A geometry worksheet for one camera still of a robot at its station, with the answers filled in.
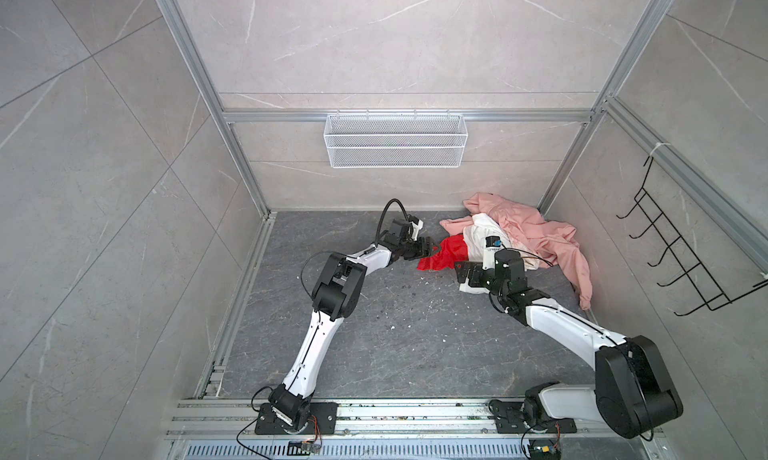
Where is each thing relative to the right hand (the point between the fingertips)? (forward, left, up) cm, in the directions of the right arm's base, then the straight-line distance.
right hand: (467, 260), depth 89 cm
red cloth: (+11, +2, -10) cm, 15 cm away
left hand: (+13, +7, -8) cm, 16 cm away
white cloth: (+17, -9, -3) cm, 19 cm away
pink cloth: (+12, -30, -7) cm, 34 cm away
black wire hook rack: (-19, -44, +18) cm, 51 cm away
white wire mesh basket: (+39, +21, +17) cm, 48 cm away
